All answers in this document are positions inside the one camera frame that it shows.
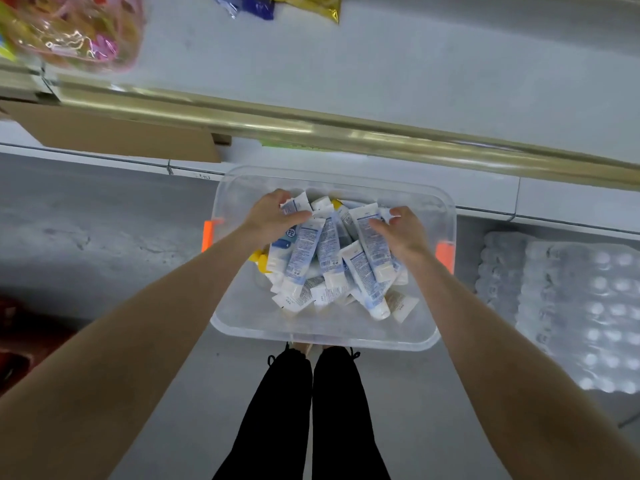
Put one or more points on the person's left hand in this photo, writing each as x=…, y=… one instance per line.
x=270, y=222

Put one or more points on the person's right hand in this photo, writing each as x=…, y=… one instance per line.
x=410, y=237

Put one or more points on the pile of cream tubes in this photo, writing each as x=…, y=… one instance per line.
x=330, y=254

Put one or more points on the person's right forearm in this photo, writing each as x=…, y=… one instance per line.
x=500, y=369

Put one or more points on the person's left forearm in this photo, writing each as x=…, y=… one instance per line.
x=125, y=369

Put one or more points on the person's black trousers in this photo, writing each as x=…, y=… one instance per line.
x=280, y=419

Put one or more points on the shrink-wrapped water bottle pack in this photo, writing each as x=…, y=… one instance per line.
x=575, y=309

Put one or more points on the brown cardboard sheet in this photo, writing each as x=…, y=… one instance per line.
x=100, y=129

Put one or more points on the blue snack packet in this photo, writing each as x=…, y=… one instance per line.
x=257, y=4

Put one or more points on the gold snack packet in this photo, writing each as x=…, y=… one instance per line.
x=310, y=4

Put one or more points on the dark red carton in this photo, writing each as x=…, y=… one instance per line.
x=30, y=344

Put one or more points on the pink snack bag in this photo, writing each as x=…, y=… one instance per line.
x=75, y=29

